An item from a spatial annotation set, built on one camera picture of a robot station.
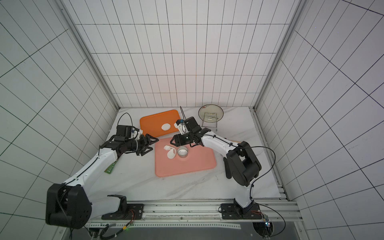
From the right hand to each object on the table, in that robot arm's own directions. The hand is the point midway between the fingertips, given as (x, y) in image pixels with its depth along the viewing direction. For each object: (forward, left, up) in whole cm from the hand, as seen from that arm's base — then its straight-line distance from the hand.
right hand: (169, 143), depth 86 cm
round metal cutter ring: (+1, -7, -12) cm, 13 cm away
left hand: (-4, +7, +3) cm, 9 cm away
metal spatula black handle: (-12, -35, -12) cm, 39 cm away
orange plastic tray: (+21, +12, -10) cm, 27 cm away
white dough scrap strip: (0, 0, -11) cm, 11 cm away
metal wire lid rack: (+20, -29, -9) cm, 36 cm away
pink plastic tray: (-3, -18, -11) cm, 21 cm away
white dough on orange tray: (+20, +8, -11) cm, 24 cm away
